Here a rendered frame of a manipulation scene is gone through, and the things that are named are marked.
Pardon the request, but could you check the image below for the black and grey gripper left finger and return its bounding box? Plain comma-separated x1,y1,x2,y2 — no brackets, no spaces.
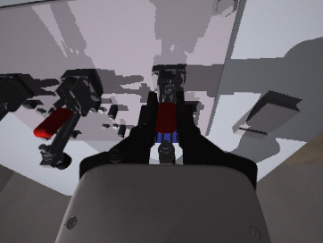
79,91,158,180

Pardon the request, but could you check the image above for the grey metal fixture plate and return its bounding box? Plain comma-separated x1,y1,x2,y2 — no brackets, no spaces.
0,0,241,141

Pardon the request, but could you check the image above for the blue rectangular block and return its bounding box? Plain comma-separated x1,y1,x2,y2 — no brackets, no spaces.
155,130,178,143

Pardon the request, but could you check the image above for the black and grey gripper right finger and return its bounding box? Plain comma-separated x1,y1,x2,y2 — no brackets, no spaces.
176,91,258,192

